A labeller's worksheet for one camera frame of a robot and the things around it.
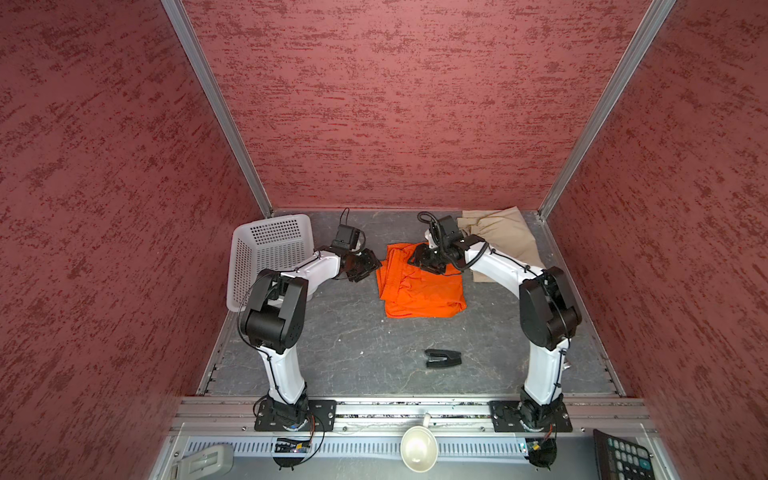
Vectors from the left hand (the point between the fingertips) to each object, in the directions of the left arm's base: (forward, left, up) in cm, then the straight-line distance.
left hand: (378, 271), depth 96 cm
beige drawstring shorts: (+20, -46, 0) cm, 50 cm away
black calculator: (-49, -58, -3) cm, 76 cm away
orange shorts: (-7, -10, 0) cm, 12 cm away
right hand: (-1, -11, +4) cm, 11 cm away
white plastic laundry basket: (+15, +39, -5) cm, 42 cm away
